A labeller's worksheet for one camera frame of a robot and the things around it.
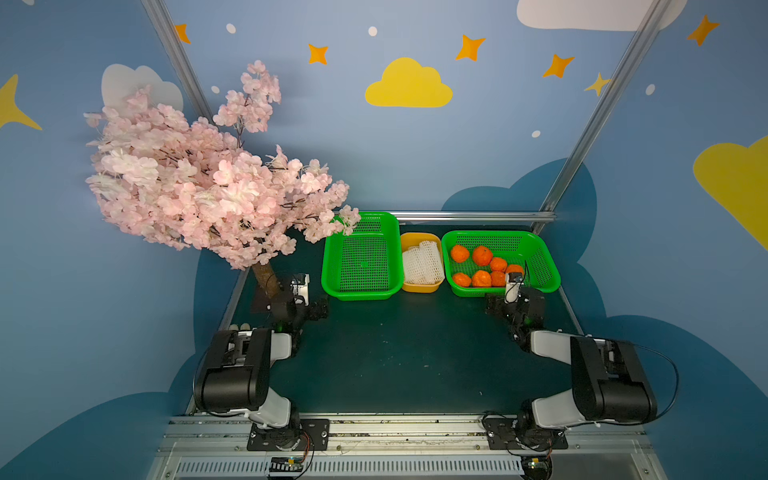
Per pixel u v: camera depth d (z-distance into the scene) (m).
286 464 0.73
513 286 0.82
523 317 0.73
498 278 0.99
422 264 0.94
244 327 0.93
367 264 1.09
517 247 1.11
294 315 0.75
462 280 0.98
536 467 0.73
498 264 1.04
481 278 1.01
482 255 1.06
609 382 0.45
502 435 0.75
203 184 0.58
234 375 0.45
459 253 1.08
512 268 1.02
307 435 0.73
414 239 1.11
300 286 0.82
